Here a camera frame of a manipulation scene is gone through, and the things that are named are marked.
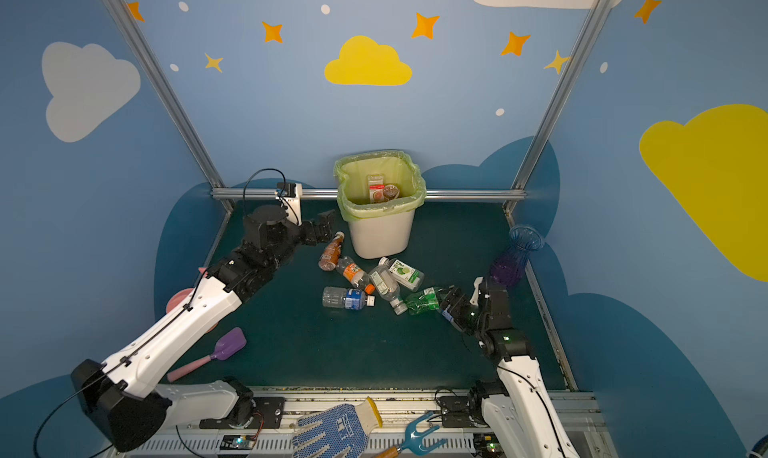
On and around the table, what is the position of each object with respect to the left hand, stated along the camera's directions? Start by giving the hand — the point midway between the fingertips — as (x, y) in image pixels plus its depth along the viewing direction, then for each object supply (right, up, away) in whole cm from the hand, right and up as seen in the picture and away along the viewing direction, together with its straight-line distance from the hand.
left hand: (321, 210), depth 72 cm
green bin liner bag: (+20, +16, +28) cm, 38 cm away
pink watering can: (-42, -23, +11) cm, 49 cm away
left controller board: (-20, -56, -1) cm, 59 cm away
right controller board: (+40, -57, -1) cm, 70 cm away
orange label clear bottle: (+6, -19, +24) cm, 31 cm away
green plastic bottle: (+28, -26, +18) cm, 43 cm away
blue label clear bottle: (+6, -26, +17) cm, 31 cm away
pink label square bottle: (+12, +11, +30) cm, 34 cm away
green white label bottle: (+23, -20, +24) cm, 39 cm away
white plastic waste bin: (+15, -6, +28) cm, 33 cm away
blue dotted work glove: (+4, -54, 0) cm, 54 cm away
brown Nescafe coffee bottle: (-3, -13, +29) cm, 32 cm away
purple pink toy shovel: (-30, -38, +12) cm, 49 cm away
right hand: (+33, -23, +8) cm, 41 cm away
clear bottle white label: (+17, -23, +19) cm, 34 cm away
